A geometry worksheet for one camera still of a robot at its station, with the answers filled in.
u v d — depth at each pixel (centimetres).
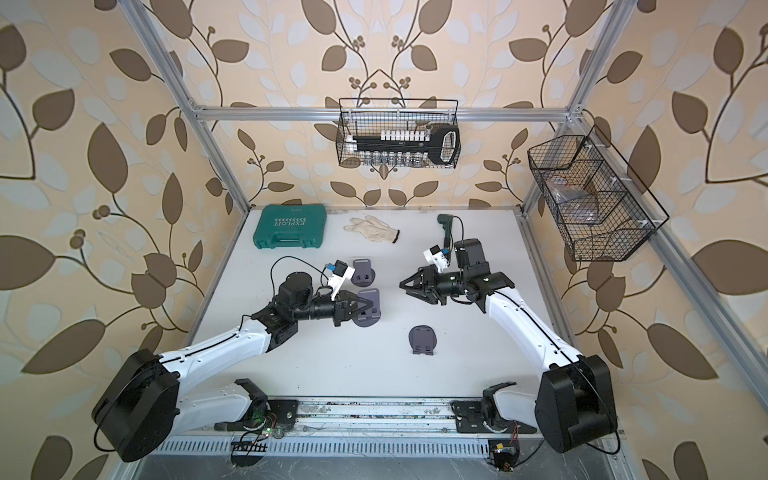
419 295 73
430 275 69
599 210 74
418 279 71
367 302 74
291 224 110
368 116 91
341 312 68
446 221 116
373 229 112
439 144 84
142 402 41
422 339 88
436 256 75
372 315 76
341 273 70
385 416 75
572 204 70
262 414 67
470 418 74
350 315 72
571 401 40
